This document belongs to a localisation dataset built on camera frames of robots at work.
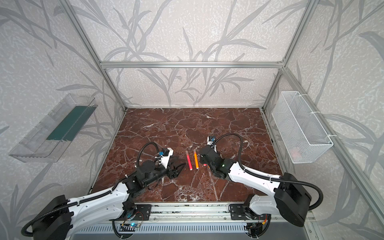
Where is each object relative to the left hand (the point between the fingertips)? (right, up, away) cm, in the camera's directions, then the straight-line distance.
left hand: (183, 157), depth 76 cm
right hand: (+10, +4, +8) cm, 13 cm away
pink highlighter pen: (+1, -6, +15) cm, 16 cm away
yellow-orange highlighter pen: (+6, -5, +15) cm, 17 cm away
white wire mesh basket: (+52, +12, -16) cm, 55 cm away
